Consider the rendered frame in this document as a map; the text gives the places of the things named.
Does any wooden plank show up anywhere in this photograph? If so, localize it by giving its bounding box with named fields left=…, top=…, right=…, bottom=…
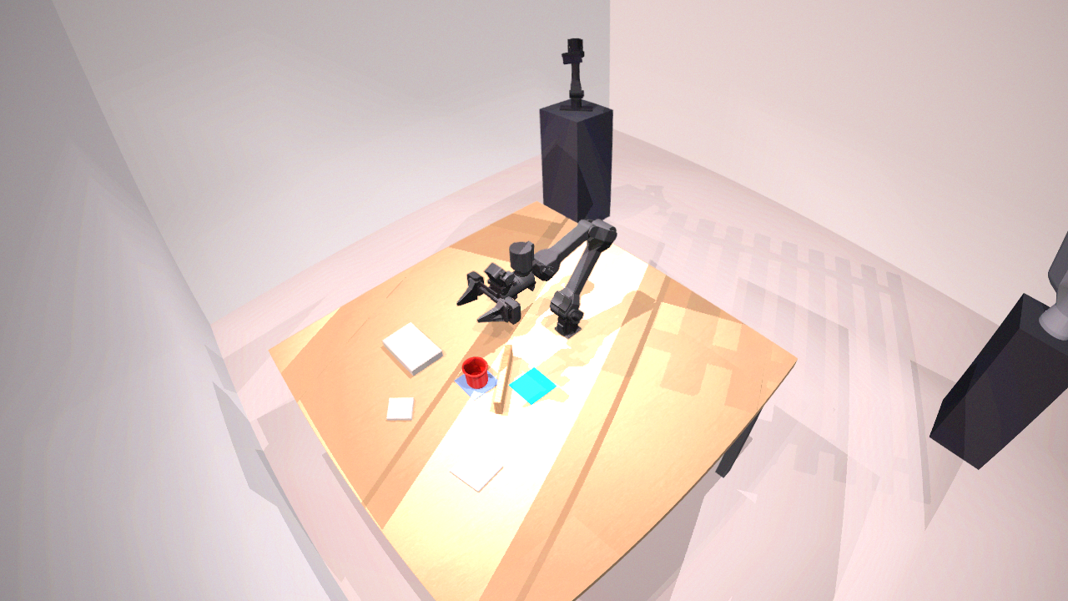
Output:
left=493, top=345, right=513, bottom=414

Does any red plastic cup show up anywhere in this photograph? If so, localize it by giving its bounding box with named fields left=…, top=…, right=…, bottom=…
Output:
left=462, top=355, right=488, bottom=389

